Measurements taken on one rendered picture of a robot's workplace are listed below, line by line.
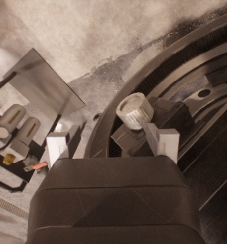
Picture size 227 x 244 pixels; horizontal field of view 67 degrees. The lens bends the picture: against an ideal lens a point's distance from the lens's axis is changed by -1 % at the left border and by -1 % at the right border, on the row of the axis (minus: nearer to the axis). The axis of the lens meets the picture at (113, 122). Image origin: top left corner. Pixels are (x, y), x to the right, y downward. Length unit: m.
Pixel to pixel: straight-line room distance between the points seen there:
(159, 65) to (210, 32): 0.15
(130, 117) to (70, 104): 0.92
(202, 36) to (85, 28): 0.53
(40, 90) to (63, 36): 0.37
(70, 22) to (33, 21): 0.18
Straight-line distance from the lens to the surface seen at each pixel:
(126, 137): 0.25
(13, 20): 1.04
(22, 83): 1.17
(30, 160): 0.87
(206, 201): 0.22
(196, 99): 0.55
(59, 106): 1.16
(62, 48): 0.97
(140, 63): 0.93
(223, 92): 0.54
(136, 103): 0.22
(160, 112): 0.23
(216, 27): 0.58
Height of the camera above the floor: 0.86
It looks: 48 degrees down
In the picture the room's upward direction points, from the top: 171 degrees counter-clockwise
